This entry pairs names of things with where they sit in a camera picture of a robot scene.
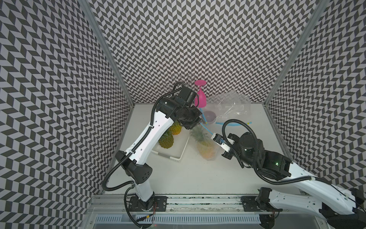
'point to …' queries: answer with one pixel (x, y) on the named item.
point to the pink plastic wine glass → (202, 98)
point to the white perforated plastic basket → (175, 151)
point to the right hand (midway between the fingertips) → (218, 139)
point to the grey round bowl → (209, 117)
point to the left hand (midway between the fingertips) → (202, 121)
